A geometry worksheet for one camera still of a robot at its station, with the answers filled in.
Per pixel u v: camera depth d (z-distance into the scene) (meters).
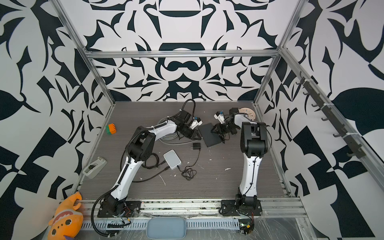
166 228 0.68
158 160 0.89
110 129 1.02
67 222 0.63
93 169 0.83
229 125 0.91
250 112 1.12
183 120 0.87
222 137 0.99
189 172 0.86
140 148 0.62
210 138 1.00
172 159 0.90
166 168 0.87
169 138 0.98
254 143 0.59
